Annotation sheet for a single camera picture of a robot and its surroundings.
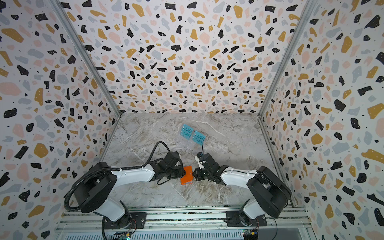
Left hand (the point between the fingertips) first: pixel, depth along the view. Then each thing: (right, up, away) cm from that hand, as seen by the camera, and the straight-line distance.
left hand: (188, 171), depth 87 cm
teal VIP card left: (-3, +22, +14) cm, 26 cm away
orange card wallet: (-1, -4, +1) cm, 4 cm away
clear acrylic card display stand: (0, +18, +13) cm, 22 cm away
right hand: (+2, 0, 0) cm, 2 cm away
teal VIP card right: (+6, +19, +11) cm, 22 cm away
